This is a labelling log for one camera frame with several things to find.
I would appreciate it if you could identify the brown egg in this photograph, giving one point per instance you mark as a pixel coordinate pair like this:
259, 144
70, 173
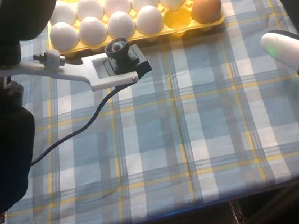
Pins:
206, 7

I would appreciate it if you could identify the yellow egg box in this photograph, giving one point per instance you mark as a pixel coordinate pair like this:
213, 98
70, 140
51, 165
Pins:
154, 35

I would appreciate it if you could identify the blue checked tablecloth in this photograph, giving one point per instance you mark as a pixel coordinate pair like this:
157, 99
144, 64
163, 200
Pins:
169, 128

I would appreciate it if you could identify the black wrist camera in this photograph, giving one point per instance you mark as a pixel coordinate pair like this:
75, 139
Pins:
122, 58

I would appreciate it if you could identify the white camera bracket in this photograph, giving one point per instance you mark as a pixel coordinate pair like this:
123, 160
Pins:
74, 71

